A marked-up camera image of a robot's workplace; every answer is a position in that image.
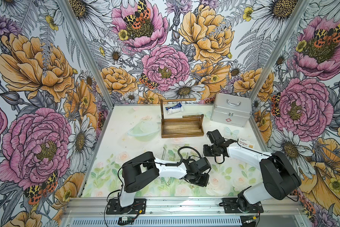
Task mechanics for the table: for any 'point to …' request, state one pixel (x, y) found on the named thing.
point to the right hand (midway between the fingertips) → (205, 154)
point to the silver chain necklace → (164, 153)
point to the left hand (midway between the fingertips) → (204, 187)
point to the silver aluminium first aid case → (231, 109)
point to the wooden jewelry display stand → (189, 126)
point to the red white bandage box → (245, 143)
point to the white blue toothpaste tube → (176, 108)
